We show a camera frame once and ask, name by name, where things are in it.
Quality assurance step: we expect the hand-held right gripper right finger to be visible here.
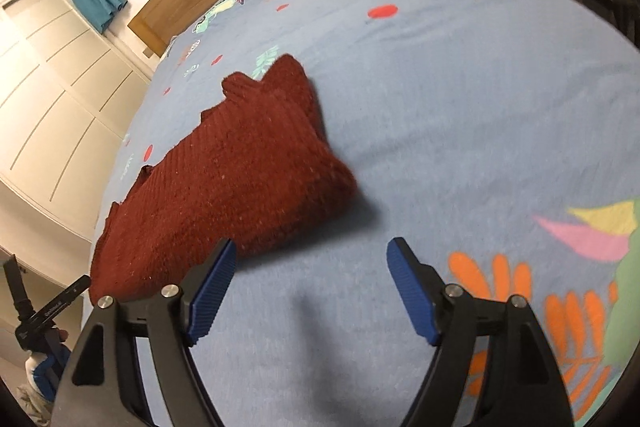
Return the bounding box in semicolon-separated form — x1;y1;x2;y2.
386;237;574;427

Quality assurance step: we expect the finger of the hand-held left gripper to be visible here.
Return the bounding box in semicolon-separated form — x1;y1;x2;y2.
36;275;92;317
3;256;32;315

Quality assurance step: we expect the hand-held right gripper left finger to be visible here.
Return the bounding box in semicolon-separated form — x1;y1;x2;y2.
54;238;237;427

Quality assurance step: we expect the dark red knit sweater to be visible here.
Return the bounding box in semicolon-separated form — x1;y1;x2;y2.
89;53;359;307

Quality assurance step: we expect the white crumpled cloth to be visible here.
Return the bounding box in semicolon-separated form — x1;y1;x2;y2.
17;354;56;425

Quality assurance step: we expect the blue printed blanket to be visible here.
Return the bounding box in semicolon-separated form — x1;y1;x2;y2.
87;0;640;427

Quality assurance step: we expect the white wardrobe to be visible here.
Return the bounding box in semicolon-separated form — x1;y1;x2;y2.
0;0;153;259

